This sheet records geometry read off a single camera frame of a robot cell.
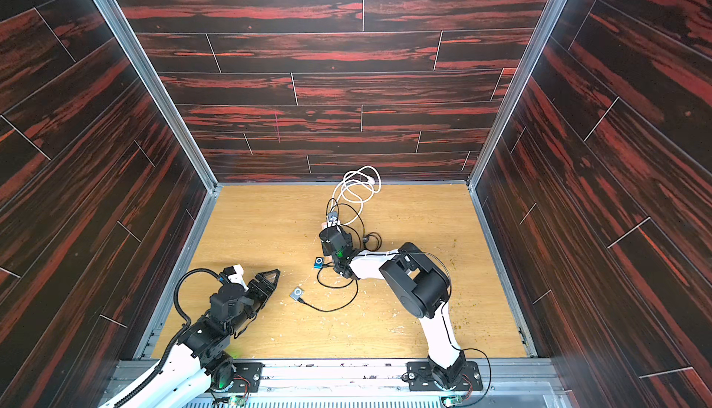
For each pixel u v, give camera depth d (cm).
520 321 88
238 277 74
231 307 61
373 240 101
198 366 57
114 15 72
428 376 73
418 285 52
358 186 119
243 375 74
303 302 88
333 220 84
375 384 73
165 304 90
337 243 75
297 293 89
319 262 96
